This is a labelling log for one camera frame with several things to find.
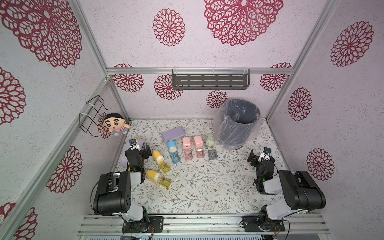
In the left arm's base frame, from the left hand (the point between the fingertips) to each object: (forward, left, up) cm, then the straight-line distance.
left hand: (139, 146), depth 93 cm
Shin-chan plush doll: (+11, +14, +10) cm, 20 cm away
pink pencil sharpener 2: (+4, -29, -3) cm, 29 cm away
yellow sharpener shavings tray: (-10, -15, -10) cm, 21 cm away
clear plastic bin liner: (+12, -48, +9) cm, 50 cm away
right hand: (-3, -74, 0) cm, 74 cm away
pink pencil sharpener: (+6, -37, -4) cm, 38 cm away
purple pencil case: (+18, -18, -11) cm, 28 cm away
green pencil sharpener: (+5, -44, -2) cm, 44 cm away
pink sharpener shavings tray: (+1, -38, -10) cm, 39 cm away
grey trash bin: (+4, -58, +17) cm, 61 cm away
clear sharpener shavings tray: (0, -46, -10) cm, 47 cm away
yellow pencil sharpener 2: (-18, -11, -2) cm, 22 cm away
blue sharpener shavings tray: (-2, -21, -10) cm, 23 cm away
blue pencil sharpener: (+1, -20, -3) cm, 20 cm away
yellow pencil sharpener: (-6, -12, -2) cm, 14 cm away
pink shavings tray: (-1, -30, -10) cm, 32 cm away
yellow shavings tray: (-19, -17, -9) cm, 27 cm away
